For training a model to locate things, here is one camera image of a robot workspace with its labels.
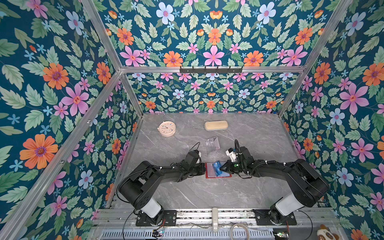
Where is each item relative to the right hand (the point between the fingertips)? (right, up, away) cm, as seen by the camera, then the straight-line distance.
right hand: (219, 168), depth 88 cm
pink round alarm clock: (-36, +23, +20) cm, 48 cm away
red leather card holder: (-6, -3, +1) cm, 6 cm away
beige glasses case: (0, +26, +20) cm, 33 cm away
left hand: (-6, 0, 0) cm, 6 cm away
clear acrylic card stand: (-4, +12, +10) cm, 16 cm away
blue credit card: (-2, 0, +3) cm, 3 cm away
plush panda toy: (+46, -25, -20) cm, 56 cm away
